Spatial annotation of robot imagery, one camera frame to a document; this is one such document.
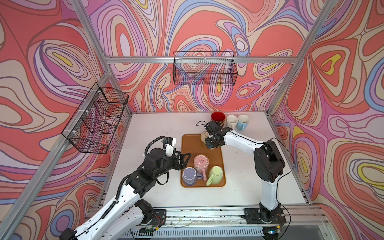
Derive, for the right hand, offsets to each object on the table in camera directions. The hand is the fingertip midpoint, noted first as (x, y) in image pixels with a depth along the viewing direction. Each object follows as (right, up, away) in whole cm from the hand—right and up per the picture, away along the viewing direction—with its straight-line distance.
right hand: (212, 145), depth 95 cm
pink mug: (-8, -8, -15) cm, 19 cm away
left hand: (-15, -1, -25) cm, 29 cm away
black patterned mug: (+6, +19, +7) cm, 21 cm away
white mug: (+15, +16, +9) cm, 24 cm away
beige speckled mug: (-6, +6, +1) cm, 8 cm away
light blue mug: (+22, +16, +7) cm, 28 cm away
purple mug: (-14, -15, -15) cm, 25 cm away
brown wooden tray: (-14, 0, +3) cm, 14 cm away
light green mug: (-1, -13, -18) cm, 23 cm away
